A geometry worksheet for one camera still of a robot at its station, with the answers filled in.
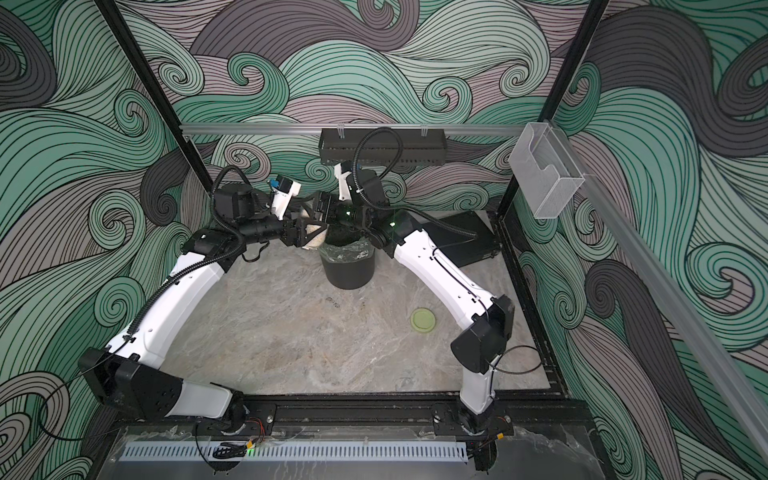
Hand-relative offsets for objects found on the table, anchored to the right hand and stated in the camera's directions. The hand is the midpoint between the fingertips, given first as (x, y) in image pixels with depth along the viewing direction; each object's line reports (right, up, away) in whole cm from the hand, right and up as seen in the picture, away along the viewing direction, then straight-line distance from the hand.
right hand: (309, 206), depth 69 cm
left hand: (+1, -2, +1) cm, 3 cm away
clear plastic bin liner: (+9, -11, +9) cm, 17 cm away
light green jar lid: (+30, -33, +22) cm, 50 cm away
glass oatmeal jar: (+2, -8, -1) cm, 8 cm away
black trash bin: (+6, -18, +34) cm, 39 cm away
